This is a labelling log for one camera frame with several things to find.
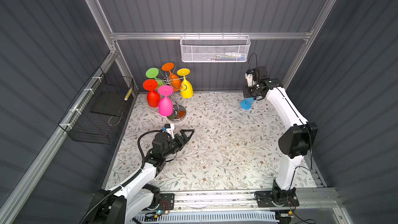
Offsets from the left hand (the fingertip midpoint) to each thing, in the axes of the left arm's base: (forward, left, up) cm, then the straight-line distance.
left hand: (192, 135), depth 80 cm
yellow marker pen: (+20, +33, +12) cm, 40 cm away
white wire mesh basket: (+74, -17, +7) cm, 77 cm away
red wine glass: (+21, +21, +9) cm, 31 cm away
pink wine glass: (+14, +14, +9) cm, 22 cm away
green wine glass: (+30, +20, +18) cm, 41 cm away
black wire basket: (+5, +46, +12) cm, 48 cm away
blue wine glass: (+24, -36, -5) cm, 44 cm away
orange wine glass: (+32, +9, +11) cm, 35 cm away
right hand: (+22, -34, +9) cm, 41 cm away
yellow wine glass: (+27, +3, +5) cm, 28 cm away
